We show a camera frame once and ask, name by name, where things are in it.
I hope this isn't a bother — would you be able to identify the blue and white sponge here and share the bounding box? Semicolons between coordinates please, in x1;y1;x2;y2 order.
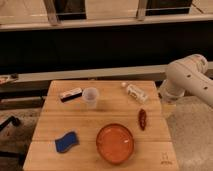
55;131;79;153

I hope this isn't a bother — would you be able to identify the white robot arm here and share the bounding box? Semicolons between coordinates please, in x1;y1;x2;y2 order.
158;54;213;118

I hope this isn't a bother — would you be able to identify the orange ceramic bowl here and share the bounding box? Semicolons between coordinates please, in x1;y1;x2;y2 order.
96;123;134;164

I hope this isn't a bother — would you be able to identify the clear plastic cup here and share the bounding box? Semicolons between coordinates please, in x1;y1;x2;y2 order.
82;87;99;109

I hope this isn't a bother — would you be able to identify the black and white eraser block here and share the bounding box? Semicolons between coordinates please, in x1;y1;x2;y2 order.
59;88;83;102

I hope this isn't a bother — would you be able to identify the black clamp on floor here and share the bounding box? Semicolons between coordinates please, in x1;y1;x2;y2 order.
0;116;21;132

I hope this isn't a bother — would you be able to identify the wooden table extension rail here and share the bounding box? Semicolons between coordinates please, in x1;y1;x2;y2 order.
0;61;213;93

